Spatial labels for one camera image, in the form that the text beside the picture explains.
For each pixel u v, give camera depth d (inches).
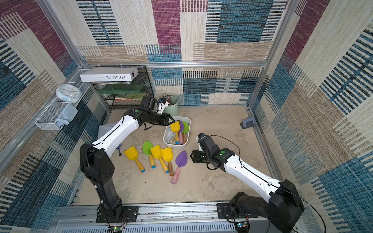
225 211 29.0
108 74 31.3
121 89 39.3
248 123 42.4
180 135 38.9
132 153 36.7
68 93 29.5
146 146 38.3
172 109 41.9
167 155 36.8
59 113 26.2
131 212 29.2
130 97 39.1
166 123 29.9
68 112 27.1
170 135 40.2
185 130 40.3
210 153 23.9
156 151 37.6
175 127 41.1
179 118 41.6
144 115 24.9
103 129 42.8
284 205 15.5
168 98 40.1
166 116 29.9
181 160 36.1
